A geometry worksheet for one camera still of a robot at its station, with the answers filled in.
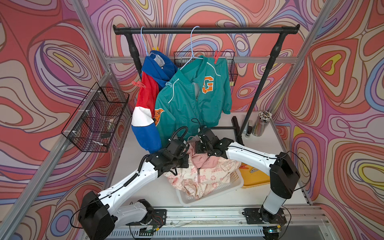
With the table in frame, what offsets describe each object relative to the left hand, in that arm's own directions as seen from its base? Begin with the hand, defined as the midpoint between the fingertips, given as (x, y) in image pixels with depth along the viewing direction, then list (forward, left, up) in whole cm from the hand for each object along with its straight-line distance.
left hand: (190, 160), depth 78 cm
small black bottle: (+28, -41, -10) cm, 51 cm away
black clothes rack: (+24, -33, -7) cm, 42 cm away
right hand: (+9, -4, -3) cm, 10 cm away
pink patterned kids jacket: (-5, -8, -4) cm, 10 cm away
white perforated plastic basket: (-7, -25, -10) cm, 27 cm away
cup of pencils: (+27, -46, +3) cm, 53 cm away
